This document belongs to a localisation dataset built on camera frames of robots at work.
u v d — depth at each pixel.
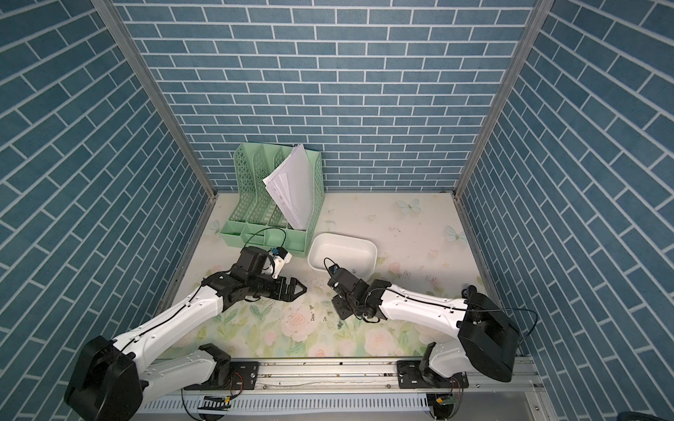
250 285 0.64
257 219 1.07
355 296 0.62
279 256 0.75
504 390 0.73
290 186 0.92
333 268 0.74
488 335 0.42
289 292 0.72
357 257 0.96
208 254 1.01
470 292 0.85
